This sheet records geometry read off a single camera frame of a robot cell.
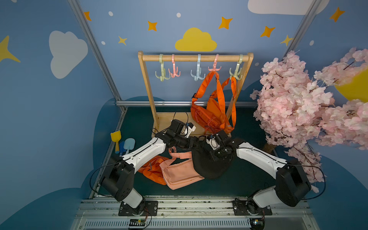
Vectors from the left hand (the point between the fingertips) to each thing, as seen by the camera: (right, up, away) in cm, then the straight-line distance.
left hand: (200, 144), depth 79 cm
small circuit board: (-33, -39, -7) cm, 52 cm away
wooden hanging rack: (-29, +14, +32) cm, 46 cm away
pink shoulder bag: (-11, -18, +4) cm, 22 cm away
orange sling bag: (-27, -16, +2) cm, 32 cm away
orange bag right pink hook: (+10, +19, +23) cm, 32 cm away
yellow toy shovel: (-60, +2, +24) cm, 65 cm away
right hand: (+8, -8, +7) cm, 13 cm away
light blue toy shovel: (-47, -3, +16) cm, 50 cm away
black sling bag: (+4, -11, +3) cm, 12 cm away
